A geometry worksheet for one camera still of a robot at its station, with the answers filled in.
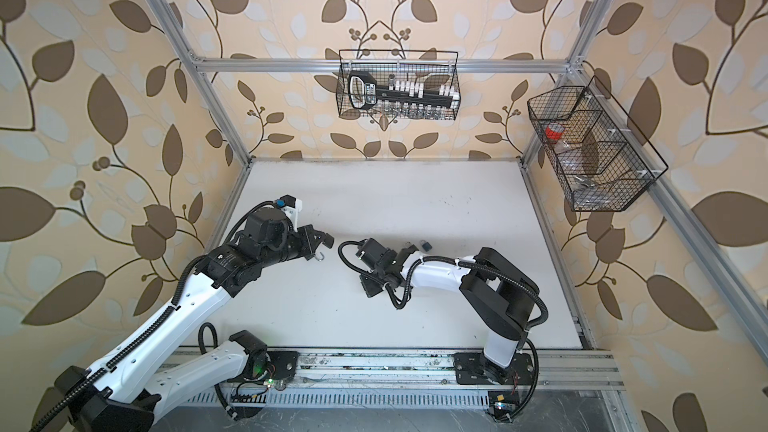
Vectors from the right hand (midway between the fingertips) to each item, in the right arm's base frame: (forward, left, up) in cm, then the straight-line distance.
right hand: (369, 285), depth 87 cm
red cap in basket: (+34, -56, +29) cm, 71 cm away
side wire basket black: (+17, -60, +33) cm, 71 cm away
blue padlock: (+13, -18, -1) cm, 23 cm away
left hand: (+5, +9, +21) cm, 24 cm away
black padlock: (+12, -13, -2) cm, 18 cm away
